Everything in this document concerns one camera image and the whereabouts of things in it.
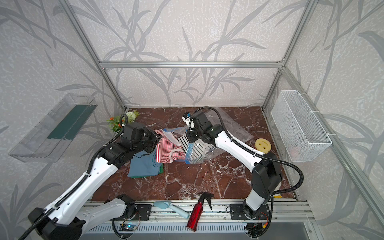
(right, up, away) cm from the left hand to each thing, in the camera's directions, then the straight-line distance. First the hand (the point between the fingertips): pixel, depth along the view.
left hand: (164, 134), depth 73 cm
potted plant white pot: (-35, +6, +17) cm, 40 cm away
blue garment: (-17, -19, +16) cm, 30 cm away
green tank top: (-5, -23, +13) cm, 27 cm away
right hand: (+10, +1, +9) cm, 14 cm away
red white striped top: (+1, -9, +4) cm, 10 cm away
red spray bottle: (+16, -39, -1) cm, 42 cm away
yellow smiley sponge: (+58, -9, +23) cm, 63 cm away
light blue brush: (0, -36, +3) cm, 36 cm away
